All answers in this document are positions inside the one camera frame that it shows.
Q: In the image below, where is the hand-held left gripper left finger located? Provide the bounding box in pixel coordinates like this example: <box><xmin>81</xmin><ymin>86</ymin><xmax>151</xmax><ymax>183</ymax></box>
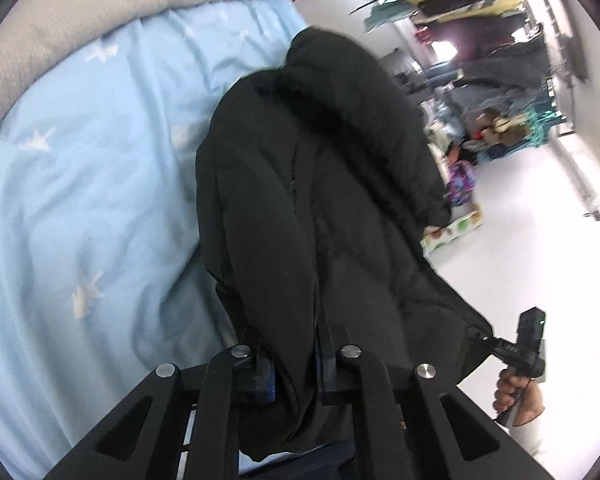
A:
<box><xmin>45</xmin><ymin>345</ymin><xmax>277</xmax><ymax>480</ymax></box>

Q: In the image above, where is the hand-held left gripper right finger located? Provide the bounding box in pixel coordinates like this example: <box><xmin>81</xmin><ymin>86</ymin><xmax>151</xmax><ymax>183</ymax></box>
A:
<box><xmin>317</xmin><ymin>344</ymin><xmax>556</xmax><ymax>480</ymax></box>

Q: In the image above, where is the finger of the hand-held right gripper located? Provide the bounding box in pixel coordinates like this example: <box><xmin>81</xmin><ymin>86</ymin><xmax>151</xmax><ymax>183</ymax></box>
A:
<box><xmin>467</xmin><ymin>327</ymin><xmax>506</xmax><ymax>359</ymax></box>

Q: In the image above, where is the black puffer jacket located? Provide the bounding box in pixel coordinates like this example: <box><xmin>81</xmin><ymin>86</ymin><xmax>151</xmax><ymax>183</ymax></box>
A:
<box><xmin>195</xmin><ymin>27</ymin><xmax>496</xmax><ymax>463</ymax></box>

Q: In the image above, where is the person's right forearm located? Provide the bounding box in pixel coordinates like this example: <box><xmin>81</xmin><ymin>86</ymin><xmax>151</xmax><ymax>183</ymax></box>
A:
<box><xmin>510</xmin><ymin>407</ymin><xmax>551</xmax><ymax>462</ymax></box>

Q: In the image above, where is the pile of clothes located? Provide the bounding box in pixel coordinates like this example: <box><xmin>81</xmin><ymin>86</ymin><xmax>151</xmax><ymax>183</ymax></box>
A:
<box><xmin>425</xmin><ymin>95</ymin><xmax>531</xmax><ymax>162</ymax></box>

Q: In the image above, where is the person's right hand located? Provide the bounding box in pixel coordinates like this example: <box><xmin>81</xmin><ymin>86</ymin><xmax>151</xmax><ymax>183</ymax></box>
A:
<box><xmin>494</xmin><ymin>367</ymin><xmax>546</xmax><ymax>424</ymax></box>

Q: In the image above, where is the dotted rolled mat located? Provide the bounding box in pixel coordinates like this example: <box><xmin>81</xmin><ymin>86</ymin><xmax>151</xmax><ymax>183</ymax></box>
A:
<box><xmin>420</xmin><ymin>210</ymin><xmax>486</xmax><ymax>256</ymax></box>

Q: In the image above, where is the purple printed cloth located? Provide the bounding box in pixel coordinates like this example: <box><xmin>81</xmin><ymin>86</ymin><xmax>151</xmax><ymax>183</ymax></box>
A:
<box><xmin>446</xmin><ymin>160</ymin><xmax>477</xmax><ymax>207</ymax></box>

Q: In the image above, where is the green clip hanger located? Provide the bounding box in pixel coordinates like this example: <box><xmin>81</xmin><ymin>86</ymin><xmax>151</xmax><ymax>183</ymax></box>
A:
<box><xmin>517</xmin><ymin>100</ymin><xmax>568</xmax><ymax>146</ymax></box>

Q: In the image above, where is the light blue star bed sheet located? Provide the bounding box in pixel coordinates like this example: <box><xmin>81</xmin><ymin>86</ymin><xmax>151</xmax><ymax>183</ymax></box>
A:
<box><xmin>0</xmin><ymin>0</ymin><xmax>311</xmax><ymax>480</ymax></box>

